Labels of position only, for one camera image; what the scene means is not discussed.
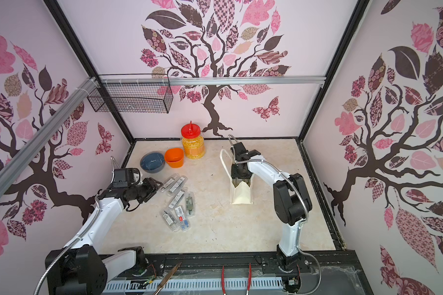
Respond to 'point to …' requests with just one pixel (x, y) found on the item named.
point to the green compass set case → (190, 203)
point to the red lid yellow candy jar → (193, 142)
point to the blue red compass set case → (184, 221)
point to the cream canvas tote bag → (242, 193)
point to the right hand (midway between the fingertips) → (238, 173)
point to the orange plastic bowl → (174, 157)
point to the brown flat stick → (168, 278)
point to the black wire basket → (132, 93)
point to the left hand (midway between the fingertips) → (160, 190)
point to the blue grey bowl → (152, 161)
